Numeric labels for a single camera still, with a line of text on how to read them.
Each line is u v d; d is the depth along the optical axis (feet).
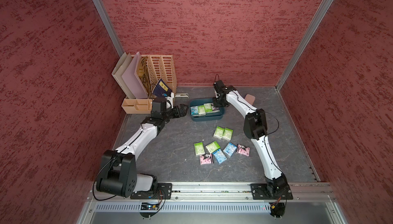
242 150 2.80
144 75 3.36
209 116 3.37
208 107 3.40
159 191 2.41
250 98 3.68
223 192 2.48
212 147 2.85
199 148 2.80
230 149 2.80
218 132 3.02
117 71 2.88
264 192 2.38
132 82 3.02
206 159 2.71
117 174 1.35
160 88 3.48
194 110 3.35
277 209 2.25
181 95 3.65
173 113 2.48
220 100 2.99
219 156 2.73
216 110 3.39
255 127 2.16
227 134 3.02
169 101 2.27
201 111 3.38
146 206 2.37
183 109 2.50
